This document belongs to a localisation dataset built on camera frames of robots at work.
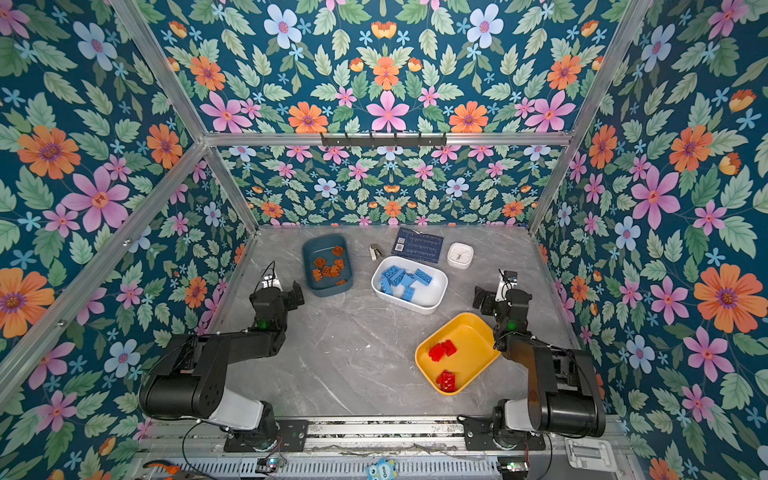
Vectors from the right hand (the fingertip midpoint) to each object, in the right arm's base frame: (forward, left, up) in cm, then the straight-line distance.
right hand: (493, 287), depth 92 cm
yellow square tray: (-17, +12, -9) cm, 23 cm away
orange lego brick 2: (+12, +55, -6) cm, 57 cm away
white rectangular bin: (0, +21, -7) cm, 22 cm away
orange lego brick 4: (+16, +51, -7) cm, 54 cm away
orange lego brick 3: (+10, +59, -7) cm, 60 cm away
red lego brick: (-26, +16, -6) cm, 31 cm away
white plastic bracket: (-43, -15, -7) cm, 46 cm away
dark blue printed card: (+23, +23, -6) cm, 33 cm away
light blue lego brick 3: (+4, +34, -5) cm, 35 cm away
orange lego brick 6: (+6, +49, -5) cm, 50 cm away
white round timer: (+18, +7, -5) cm, 20 cm away
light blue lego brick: (+9, +31, -5) cm, 33 cm away
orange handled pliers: (-45, +83, -8) cm, 95 cm away
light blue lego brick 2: (+9, +31, -5) cm, 33 cm away
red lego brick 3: (-16, +15, -7) cm, 23 cm away
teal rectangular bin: (+22, +60, -5) cm, 64 cm away
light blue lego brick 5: (+8, +27, -6) cm, 29 cm away
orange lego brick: (+16, +59, -6) cm, 61 cm away
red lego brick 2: (-29, +16, -5) cm, 33 cm away
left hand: (+2, +66, +4) cm, 66 cm away
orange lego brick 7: (+11, +53, -6) cm, 54 cm away
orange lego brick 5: (+21, +53, -6) cm, 57 cm away
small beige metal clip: (+21, +39, -6) cm, 45 cm away
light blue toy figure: (-45, +33, -7) cm, 56 cm away
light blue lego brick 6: (+8, +22, -5) cm, 24 cm away
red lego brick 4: (-18, +18, -7) cm, 26 cm away
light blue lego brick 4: (+2, +26, -7) cm, 27 cm away
